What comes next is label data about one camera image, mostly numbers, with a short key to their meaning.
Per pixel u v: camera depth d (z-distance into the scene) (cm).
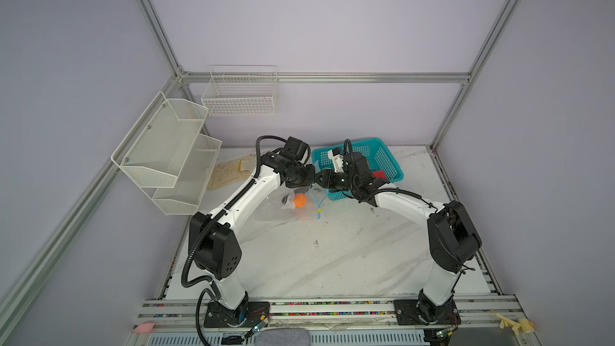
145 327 71
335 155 80
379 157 111
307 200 102
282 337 68
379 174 104
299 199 92
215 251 45
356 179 69
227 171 111
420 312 65
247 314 73
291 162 60
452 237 48
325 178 76
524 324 70
